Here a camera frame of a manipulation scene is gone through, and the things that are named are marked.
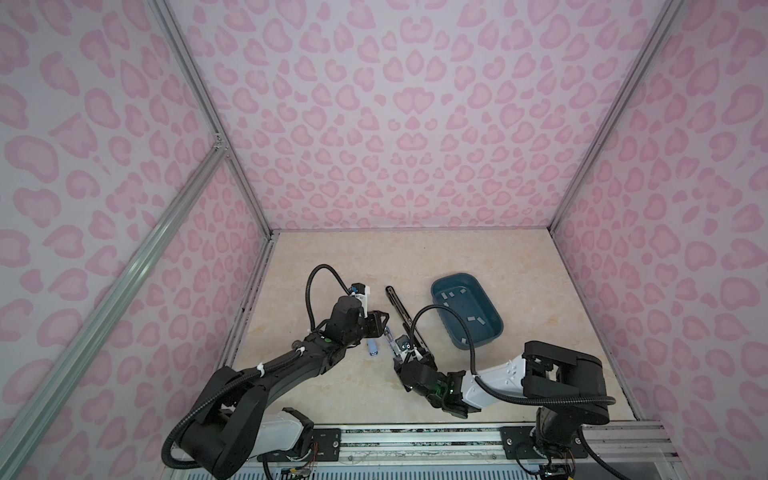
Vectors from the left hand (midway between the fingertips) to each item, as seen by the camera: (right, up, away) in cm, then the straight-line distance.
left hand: (386, 312), depth 86 cm
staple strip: (+27, -4, +10) cm, 29 cm away
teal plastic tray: (+25, +3, +15) cm, 29 cm away
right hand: (+4, -12, 0) cm, 13 cm away
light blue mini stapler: (-4, -11, +2) cm, 11 cm away
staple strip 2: (+19, +3, +15) cm, 24 cm away
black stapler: (+7, -5, +7) cm, 11 cm away
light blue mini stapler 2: (+1, -9, +4) cm, 10 cm away
